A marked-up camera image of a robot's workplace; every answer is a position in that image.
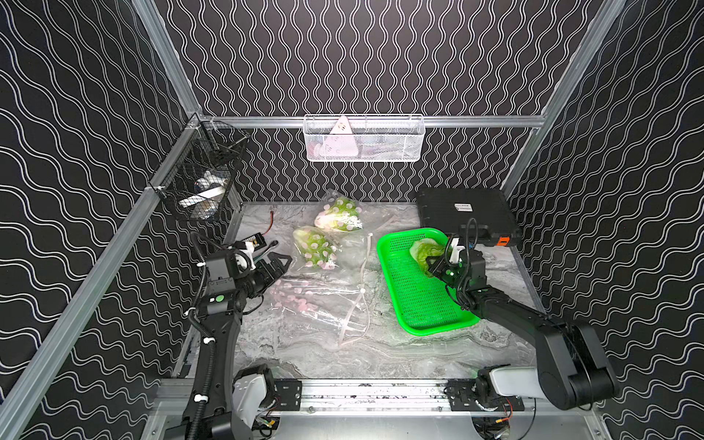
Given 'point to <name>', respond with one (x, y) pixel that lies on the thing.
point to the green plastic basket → (421, 303)
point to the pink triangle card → (339, 143)
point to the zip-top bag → (335, 313)
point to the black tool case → (474, 216)
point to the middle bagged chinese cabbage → (315, 249)
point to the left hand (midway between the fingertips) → (282, 261)
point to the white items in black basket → (209, 190)
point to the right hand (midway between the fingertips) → (427, 257)
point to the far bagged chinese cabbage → (340, 213)
